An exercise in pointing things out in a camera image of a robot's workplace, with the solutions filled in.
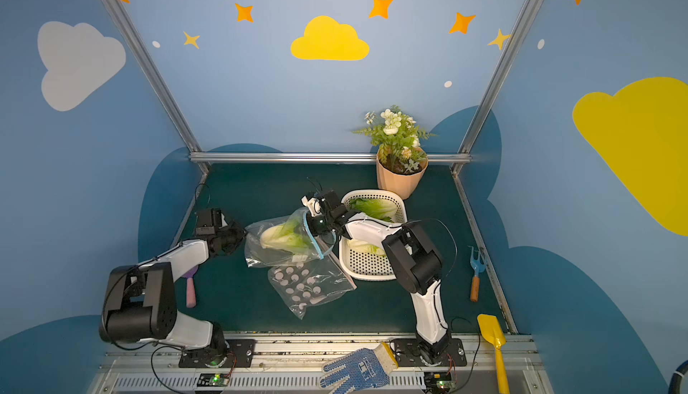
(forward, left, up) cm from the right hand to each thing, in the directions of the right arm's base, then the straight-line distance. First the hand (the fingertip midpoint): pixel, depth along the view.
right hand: (298, 227), depth 89 cm
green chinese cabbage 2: (+11, -29, -3) cm, 31 cm away
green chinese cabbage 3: (-3, -21, -5) cm, 22 cm away
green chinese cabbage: (-3, +2, -1) cm, 4 cm away
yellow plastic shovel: (-27, -61, -9) cm, 68 cm away
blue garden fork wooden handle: (-6, -63, -11) cm, 64 cm away
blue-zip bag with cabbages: (-9, +13, -5) cm, 17 cm away
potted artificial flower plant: (+29, -36, +5) cm, 47 cm away
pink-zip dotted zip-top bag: (-16, -4, -9) cm, 19 cm away
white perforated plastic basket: (-7, -22, -12) cm, 26 cm away
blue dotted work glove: (-38, -23, -10) cm, 46 cm away
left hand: (+1, +17, -4) cm, 17 cm away
